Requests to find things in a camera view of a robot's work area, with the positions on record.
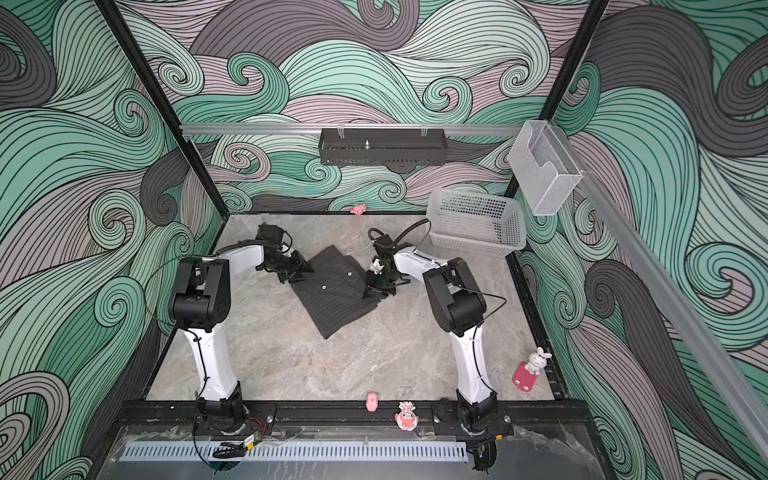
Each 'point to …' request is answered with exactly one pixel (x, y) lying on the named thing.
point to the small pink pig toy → (359, 210)
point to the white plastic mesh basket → (476, 222)
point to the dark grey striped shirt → (330, 290)
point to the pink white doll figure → (406, 418)
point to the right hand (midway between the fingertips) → (366, 296)
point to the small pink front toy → (372, 402)
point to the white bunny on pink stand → (525, 374)
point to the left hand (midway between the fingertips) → (311, 269)
